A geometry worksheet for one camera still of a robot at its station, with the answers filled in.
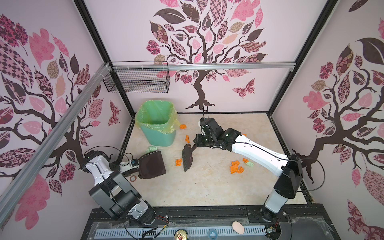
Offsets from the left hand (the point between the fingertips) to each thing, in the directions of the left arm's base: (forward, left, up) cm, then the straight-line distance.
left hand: (123, 172), depth 80 cm
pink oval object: (-25, -60, -6) cm, 65 cm away
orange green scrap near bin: (+9, -29, -7) cm, 31 cm away
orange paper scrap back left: (+38, -30, -7) cm, 49 cm away
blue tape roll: (-27, -48, -8) cm, 56 cm away
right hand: (+13, -39, +14) cm, 43 cm away
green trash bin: (+24, -13, -4) cm, 28 cm away
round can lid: (-28, -33, +3) cm, 44 cm away
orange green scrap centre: (+27, -34, -7) cm, 44 cm away
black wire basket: (+76, +7, +8) cm, 77 cm away
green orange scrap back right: (+32, -76, -8) cm, 83 cm away
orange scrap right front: (+6, -64, -7) cm, 65 cm away
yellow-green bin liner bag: (+39, -13, +3) cm, 42 cm away
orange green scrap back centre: (+18, -11, -6) cm, 21 cm away
